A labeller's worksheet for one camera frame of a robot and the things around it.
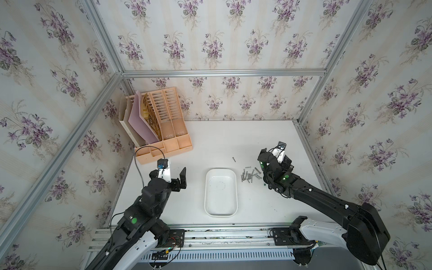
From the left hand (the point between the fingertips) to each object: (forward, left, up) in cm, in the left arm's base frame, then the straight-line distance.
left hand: (178, 169), depth 69 cm
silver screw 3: (+8, -31, -24) cm, 40 cm away
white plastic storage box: (-1, -19, -25) cm, 31 cm away
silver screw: (+19, -28, -24) cm, 41 cm away
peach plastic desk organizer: (+28, +8, -15) cm, 33 cm away
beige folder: (+25, +29, +6) cm, 39 cm away
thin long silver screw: (+12, -34, -24) cm, 43 cm away
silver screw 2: (+14, -35, -22) cm, 44 cm away
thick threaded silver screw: (+8, -36, -23) cm, 44 cm away
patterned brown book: (+38, +23, -6) cm, 45 cm away
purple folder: (+25, +23, +1) cm, 34 cm away
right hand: (+12, -45, -5) cm, 47 cm away
